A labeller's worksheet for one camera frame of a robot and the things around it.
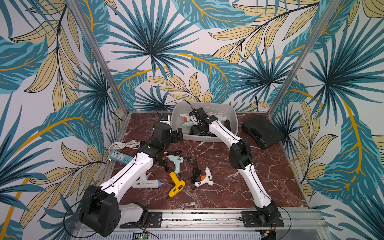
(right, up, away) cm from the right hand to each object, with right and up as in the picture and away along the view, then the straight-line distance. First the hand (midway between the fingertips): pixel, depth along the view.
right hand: (197, 127), depth 105 cm
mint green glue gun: (-12, -20, -13) cm, 27 cm away
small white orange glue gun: (+5, -30, -20) cm, 36 cm away
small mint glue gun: (-6, +2, -2) cm, 6 cm away
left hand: (-13, -2, -24) cm, 27 cm away
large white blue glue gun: (-30, -30, -23) cm, 49 cm away
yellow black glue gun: (-11, -32, -23) cm, 41 cm away
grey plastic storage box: (-2, +6, -16) cm, 17 cm away
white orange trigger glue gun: (-8, +7, +6) cm, 12 cm away
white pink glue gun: (+18, +8, +8) cm, 21 cm away
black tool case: (+47, -2, -1) cm, 47 cm away
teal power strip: (-49, -18, -13) cm, 54 cm away
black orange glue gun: (+22, +2, +2) cm, 22 cm away
